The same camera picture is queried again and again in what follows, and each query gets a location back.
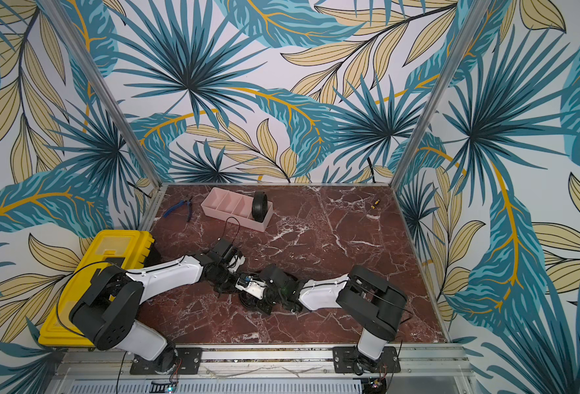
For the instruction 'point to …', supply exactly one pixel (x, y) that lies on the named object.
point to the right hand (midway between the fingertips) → (249, 296)
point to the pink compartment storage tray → (225, 205)
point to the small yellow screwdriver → (375, 203)
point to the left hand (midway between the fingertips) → (244, 293)
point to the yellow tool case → (126, 249)
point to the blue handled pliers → (177, 205)
